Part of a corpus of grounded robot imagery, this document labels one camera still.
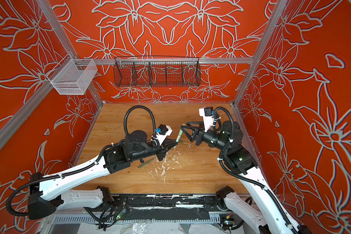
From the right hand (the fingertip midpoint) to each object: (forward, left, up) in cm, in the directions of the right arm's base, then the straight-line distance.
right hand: (184, 124), depth 58 cm
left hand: (-3, +3, -8) cm, 9 cm away
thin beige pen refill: (+12, -5, -38) cm, 40 cm away
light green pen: (-3, +2, -4) cm, 5 cm away
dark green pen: (-1, +22, -37) cm, 43 cm away
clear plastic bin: (+41, +71, -5) cm, 82 cm away
